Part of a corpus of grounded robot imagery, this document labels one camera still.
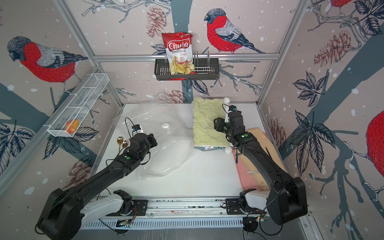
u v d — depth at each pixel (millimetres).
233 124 612
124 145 969
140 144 625
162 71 949
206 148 893
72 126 664
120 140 980
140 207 731
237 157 919
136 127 714
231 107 726
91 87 887
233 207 721
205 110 933
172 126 1003
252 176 835
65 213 393
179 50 815
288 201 393
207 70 930
